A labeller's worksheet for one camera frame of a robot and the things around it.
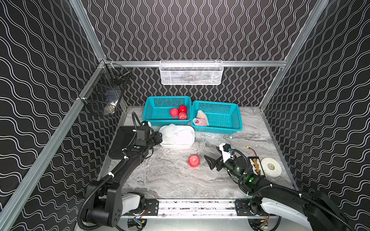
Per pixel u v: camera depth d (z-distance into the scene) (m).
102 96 0.94
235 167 0.62
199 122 0.95
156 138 0.77
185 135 0.97
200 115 1.06
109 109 0.83
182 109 1.10
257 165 0.88
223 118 1.13
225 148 0.67
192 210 0.75
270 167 0.88
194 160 0.85
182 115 1.06
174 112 1.10
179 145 0.93
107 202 0.41
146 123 0.76
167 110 1.16
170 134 0.90
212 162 0.69
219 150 0.69
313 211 0.42
